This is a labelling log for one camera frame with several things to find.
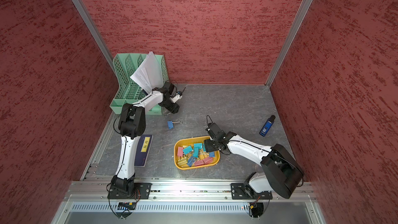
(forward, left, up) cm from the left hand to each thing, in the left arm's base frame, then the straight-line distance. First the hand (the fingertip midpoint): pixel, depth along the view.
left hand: (171, 109), depth 105 cm
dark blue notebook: (-29, +12, +2) cm, 32 cm away
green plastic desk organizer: (+20, +38, -4) cm, 43 cm away
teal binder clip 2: (-31, -18, +2) cm, 36 cm away
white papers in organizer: (+13, +13, +22) cm, 28 cm away
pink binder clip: (-31, -9, +3) cm, 32 cm away
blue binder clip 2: (-36, -16, +2) cm, 39 cm away
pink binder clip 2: (-35, -25, +2) cm, 43 cm away
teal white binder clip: (-27, -19, +1) cm, 33 cm away
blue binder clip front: (-31, -27, 0) cm, 41 cm away
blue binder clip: (-12, -1, 0) cm, 12 cm away
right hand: (-27, -27, +1) cm, 38 cm away
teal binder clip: (-30, -14, +4) cm, 33 cm away
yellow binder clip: (-36, -11, +2) cm, 37 cm away
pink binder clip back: (-36, -20, +1) cm, 41 cm away
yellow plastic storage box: (-31, -15, +2) cm, 35 cm away
